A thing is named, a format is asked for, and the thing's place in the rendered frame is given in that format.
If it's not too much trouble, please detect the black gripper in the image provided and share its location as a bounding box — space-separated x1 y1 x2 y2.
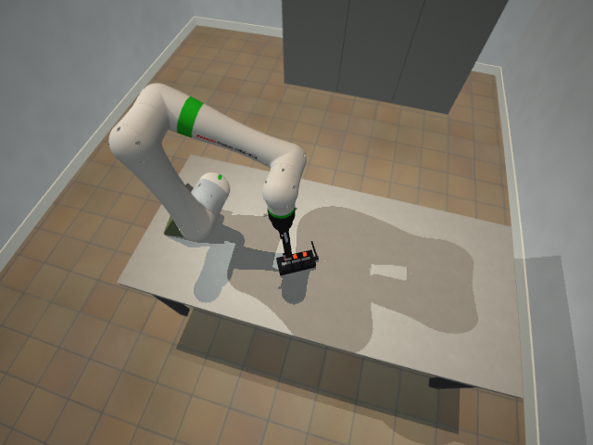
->
272 222 293 261

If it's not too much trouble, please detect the black power strip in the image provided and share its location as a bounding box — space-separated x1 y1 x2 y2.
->
276 241 319 275

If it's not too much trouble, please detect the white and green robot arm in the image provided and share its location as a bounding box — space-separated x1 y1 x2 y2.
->
108 83 307 242

